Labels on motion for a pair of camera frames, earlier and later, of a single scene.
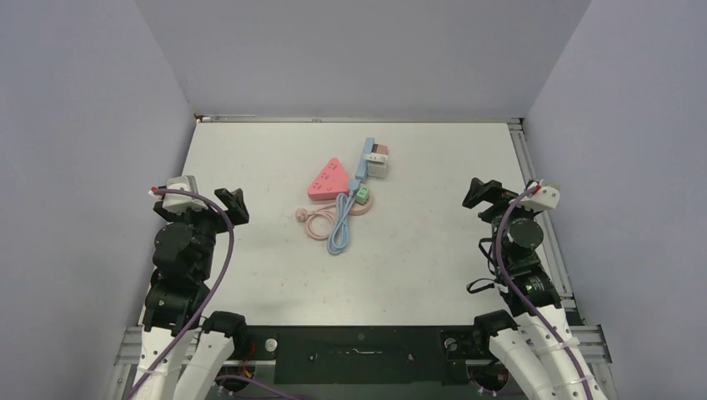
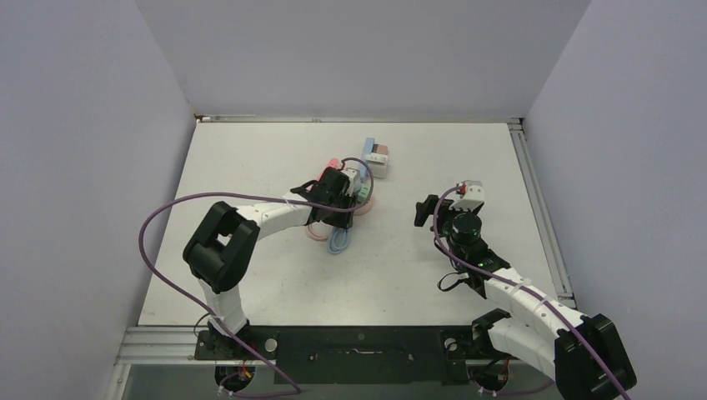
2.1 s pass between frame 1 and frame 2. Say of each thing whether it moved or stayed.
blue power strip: stayed
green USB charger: stayed
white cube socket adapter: stayed
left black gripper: moved
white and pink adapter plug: stayed
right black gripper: moved
